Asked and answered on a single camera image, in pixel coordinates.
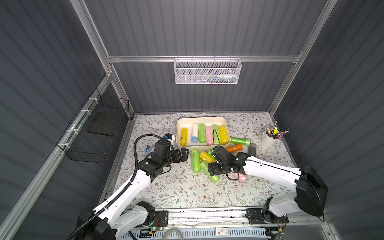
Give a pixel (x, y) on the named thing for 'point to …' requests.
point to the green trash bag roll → (243, 141)
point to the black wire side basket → (90, 136)
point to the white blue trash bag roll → (195, 133)
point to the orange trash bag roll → (235, 148)
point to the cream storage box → (187, 121)
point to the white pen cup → (270, 137)
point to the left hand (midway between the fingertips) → (183, 153)
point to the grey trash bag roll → (252, 148)
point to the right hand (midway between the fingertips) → (215, 168)
